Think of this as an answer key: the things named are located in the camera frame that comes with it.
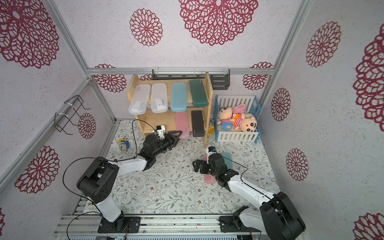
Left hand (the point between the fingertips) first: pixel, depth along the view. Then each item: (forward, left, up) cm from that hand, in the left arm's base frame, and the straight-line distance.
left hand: (183, 133), depth 83 cm
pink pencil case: (-19, -15, -20) cm, 31 cm away
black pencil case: (+7, -8, 0) cm, 11 cm away
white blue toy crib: (+33, -51, -12) cm, 62 cm away
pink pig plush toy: (+24, -29, -9) cm, 39 cm away
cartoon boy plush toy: (+17, -38, -11) cm, 44 cm away
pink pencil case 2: (+8, +1, -1) cm, 8 cm away
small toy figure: (+4, +41, -17) cm, 45 cm away
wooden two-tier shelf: (+13, +10, -2) cm, 16 cm away
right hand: (-12, -11, -14) cm, 21 cm away
